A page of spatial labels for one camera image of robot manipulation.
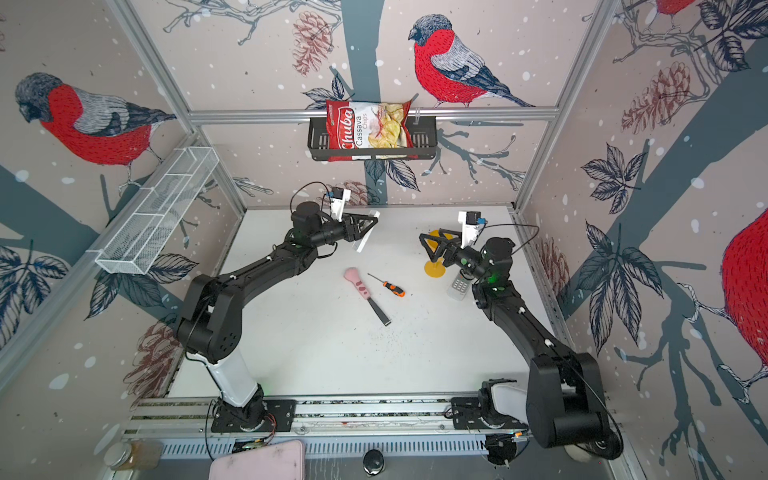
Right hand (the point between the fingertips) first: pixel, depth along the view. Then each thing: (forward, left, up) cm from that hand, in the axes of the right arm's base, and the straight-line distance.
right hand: (424, 239), depth 77 cm
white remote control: (0, +18, -2) cm, 18 cm away
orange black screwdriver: (0, +10, -26) cm, 28 cm away
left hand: (+6, +14, +1) cm, 16 cm away
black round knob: (-46, +11, -16) cm, 50 cm away
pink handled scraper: (+3, +23, -24) cm, 33 cm away
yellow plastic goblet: (+8, -5, -26) cm, 28 cm away
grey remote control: (+1, -13, -26) cm, 29 cm away
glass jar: (-48, +62, -17) cm, 80 cm away
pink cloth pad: (-47, +32, -23) cm, 61 cm away
